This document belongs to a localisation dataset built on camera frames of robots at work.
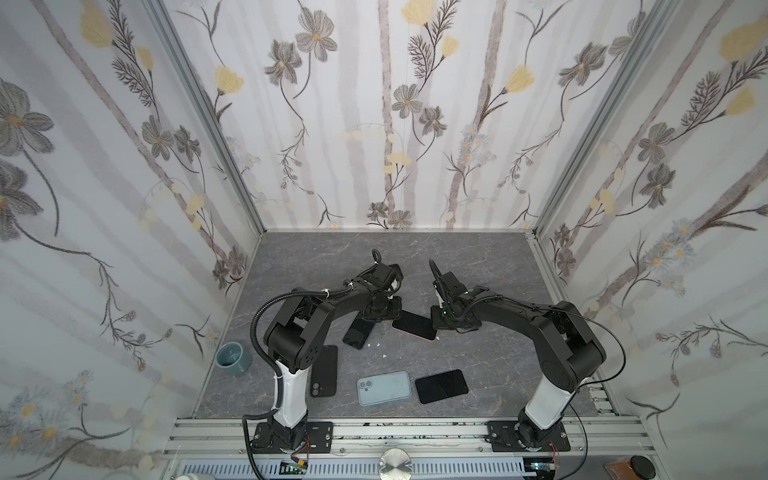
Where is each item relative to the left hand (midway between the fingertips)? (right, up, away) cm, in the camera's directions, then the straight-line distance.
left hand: (397, 308), depth 95 cm
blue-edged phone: (+18, -3, -16) cm, 24 cm away
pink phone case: (+6, -6, 0) cm, 8 cm away
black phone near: (+12, -20, -12) cm, 26 cm away
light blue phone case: (-4, -20, -13) cm, 24 cm away
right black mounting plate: (+26, -29, -22) cm, 45 cm away
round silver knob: (-1, -25, -37) cm, 45 cm away
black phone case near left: (-22, -17, -10) cm, 29 cm away
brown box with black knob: (+50, -28, -33) cm, 67 cm away
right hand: (+10, -2, -3) cm, 11 cm away
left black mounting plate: (-20, -29, -22) cm, 42 cm away
